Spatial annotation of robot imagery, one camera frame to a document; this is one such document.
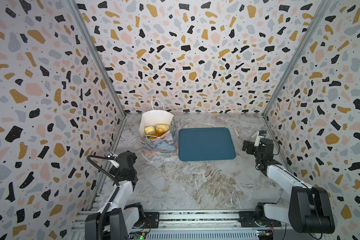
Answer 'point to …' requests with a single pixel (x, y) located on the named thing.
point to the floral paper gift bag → (167, 144)
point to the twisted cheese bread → (149, 130)
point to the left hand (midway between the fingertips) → (120, 155)
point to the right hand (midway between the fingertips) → (251, 139)
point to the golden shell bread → (160, 135)
